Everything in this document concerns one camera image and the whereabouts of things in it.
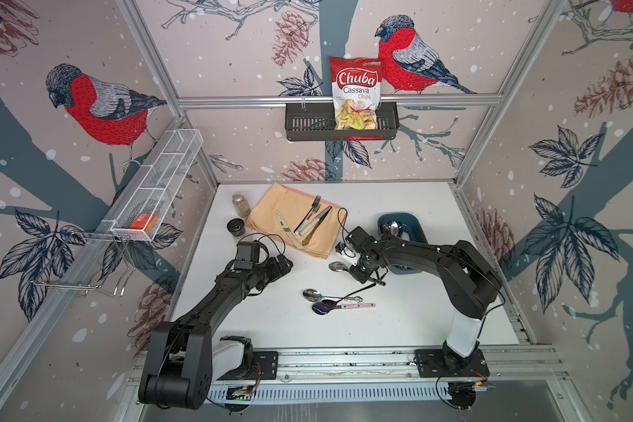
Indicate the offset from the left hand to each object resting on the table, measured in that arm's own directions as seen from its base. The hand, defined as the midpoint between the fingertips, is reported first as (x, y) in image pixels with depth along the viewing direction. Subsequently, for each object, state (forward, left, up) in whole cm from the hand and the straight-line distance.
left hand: (287, 263), depth 88 cm
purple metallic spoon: (-13, -14, -3) cm, 19 cm away
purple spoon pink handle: (-13, -21, -5) cm, 25 cm away
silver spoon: (-10, -10, -4) cm, 14 cm away
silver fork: (+29, -8, -6) cm, 30 cm away
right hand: (0, -24, -7) cm, 25 cm away
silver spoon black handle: (+2, -18, -6) cm, 19 cm away
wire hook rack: (-6, +45, +12) cm, 47 cm away
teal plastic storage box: (+17, -48, -6) cm, 51 cm away
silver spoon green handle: (+16, -40, -3) cm, 43 cm away
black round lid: (+12, +19, +5) cm, 23 cm away
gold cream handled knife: (+19, +3, -5) cm, 20 cm away
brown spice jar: (+26, +21, +1) cm, 33 cm away
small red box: (-1, +35, +27) cm, 44 cm away
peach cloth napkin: (+23, -1, -6) cm, 24 cm away
